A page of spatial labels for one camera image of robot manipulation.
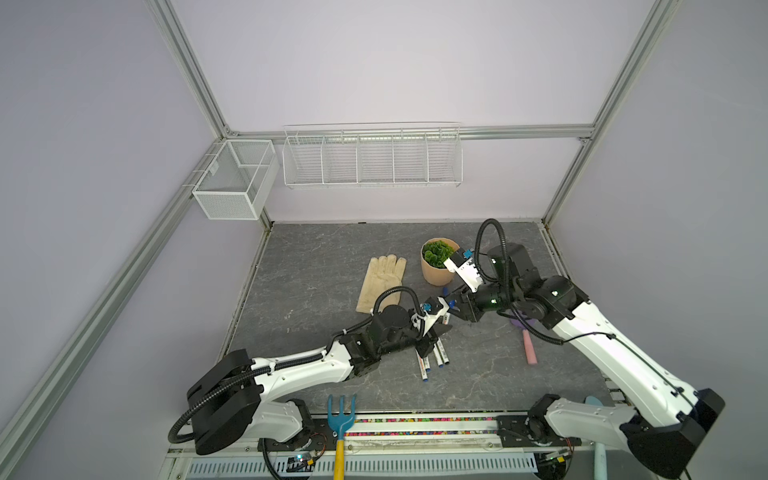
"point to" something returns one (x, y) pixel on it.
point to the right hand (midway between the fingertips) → (443, 305)
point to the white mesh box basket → (236, 184)
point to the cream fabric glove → (383, 274)
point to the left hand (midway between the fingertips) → (448, 328)
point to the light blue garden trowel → (600, 455)
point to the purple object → (520, 325)
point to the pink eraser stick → (529, 348)
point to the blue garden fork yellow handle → (340, 422)
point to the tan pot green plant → (433, 254)
